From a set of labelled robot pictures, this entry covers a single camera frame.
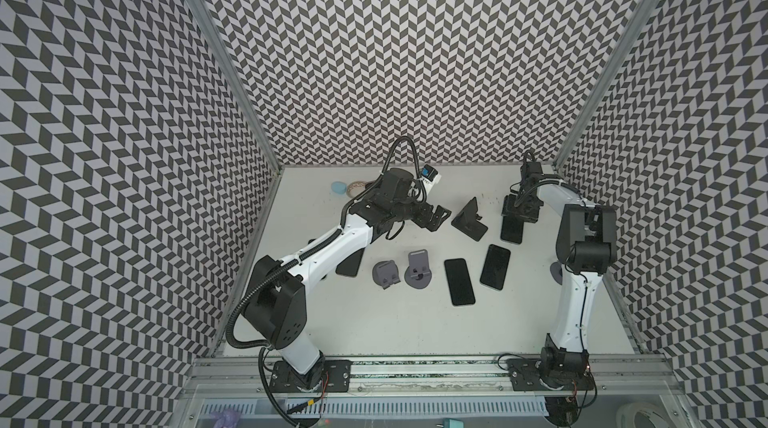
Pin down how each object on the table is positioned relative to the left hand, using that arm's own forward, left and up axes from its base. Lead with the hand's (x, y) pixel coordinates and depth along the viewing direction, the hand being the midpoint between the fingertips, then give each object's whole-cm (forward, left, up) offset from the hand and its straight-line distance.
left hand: (438, 206), depth 80 cm
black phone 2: (-14, -7, -19) cm, 25 cm away
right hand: (+10, -29, -22) cm, 38 cm away
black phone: (-8, +25, -18) cm, 32 cm away
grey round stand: (-13, +6, -14) cm, 20 cm away
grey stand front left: (-11, +14, -18) cm, 26 cm away
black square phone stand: (+5, -11, -16) cm, 20 cm away
